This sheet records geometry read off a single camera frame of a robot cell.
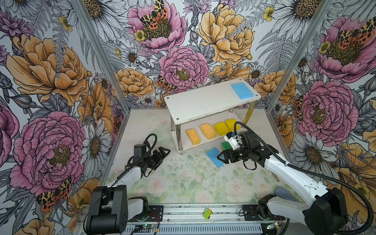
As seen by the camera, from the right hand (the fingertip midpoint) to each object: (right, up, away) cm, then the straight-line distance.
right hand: (224, 159), depth 78 cm
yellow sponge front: (+12, +18, +38) cm, 44 cm away
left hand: (-32, -2, +10) cm, 34 cm away
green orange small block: (-10, -25, -6) cm, 28 cm away
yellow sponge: (+2, +15, +21) cm, 26 cm away
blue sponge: (+10, +37, +3) cm, 39 cm away
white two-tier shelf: (-13, +22, -6) cm, 26 cm away
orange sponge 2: (-16, +10, +16) cm, 25 cm away
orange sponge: (-7, +13, +18) cm, 24 cm away
